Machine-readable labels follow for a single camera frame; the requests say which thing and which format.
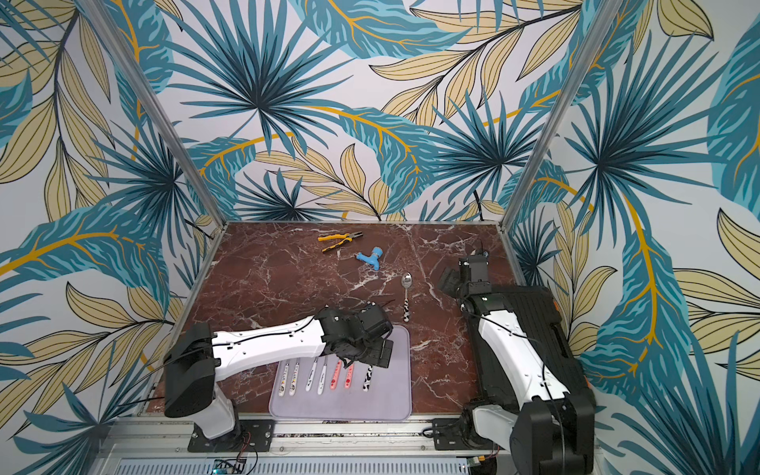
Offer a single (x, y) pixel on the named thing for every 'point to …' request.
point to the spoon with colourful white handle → (292, 390)
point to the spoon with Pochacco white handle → (320, 387)
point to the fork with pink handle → (335, 375)
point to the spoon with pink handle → (348, 375)
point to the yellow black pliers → (346, 237)
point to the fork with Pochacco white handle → (311, 375)
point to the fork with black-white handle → (367, 380)
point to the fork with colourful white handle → (284, 379)
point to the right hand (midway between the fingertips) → (456, 278)
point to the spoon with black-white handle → (406, 280)
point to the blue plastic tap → (373, 258)
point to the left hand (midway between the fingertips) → (373, 357)
